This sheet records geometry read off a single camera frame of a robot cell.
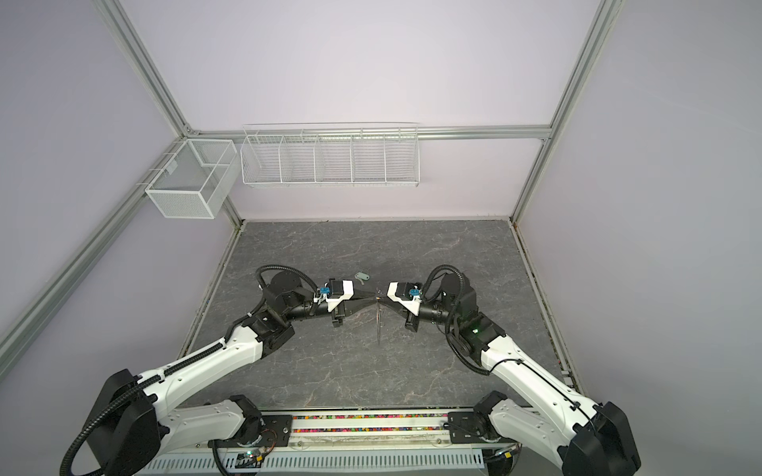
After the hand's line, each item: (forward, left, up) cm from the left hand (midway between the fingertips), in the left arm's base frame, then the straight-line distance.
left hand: (374, 296), depth 68 cm
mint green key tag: (+24, +5, -27) cm, 37 cm away
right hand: (+1, -2, -2) cm, 3 cm away
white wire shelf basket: (+54, +12, +3) cm, 56 cm away
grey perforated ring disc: (+7, 0, -30) cm, 31 cm away
